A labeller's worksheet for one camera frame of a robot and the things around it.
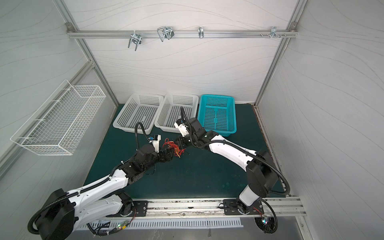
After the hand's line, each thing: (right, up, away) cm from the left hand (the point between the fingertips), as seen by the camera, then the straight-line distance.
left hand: (170, 146), depth 82 cm
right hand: (+4, +5, -2) cm, 6 cm away
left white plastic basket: (-31, +24, +36) cm, 53 cm away
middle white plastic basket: (-6, +21, +33) cm, 39 cm away
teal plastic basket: (+31, +19, +32) cm, 49 cm away
